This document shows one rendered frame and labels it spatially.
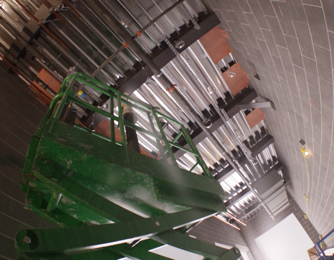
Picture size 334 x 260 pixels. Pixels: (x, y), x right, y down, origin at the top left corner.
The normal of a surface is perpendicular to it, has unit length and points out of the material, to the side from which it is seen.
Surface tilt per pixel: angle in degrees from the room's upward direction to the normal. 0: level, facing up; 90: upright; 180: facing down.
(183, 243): 90
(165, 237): 90
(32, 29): 180
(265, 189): 90
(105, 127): 180
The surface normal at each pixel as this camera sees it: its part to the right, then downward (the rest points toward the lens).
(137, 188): 0.26, 0.56
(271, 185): -0.59, -0.56
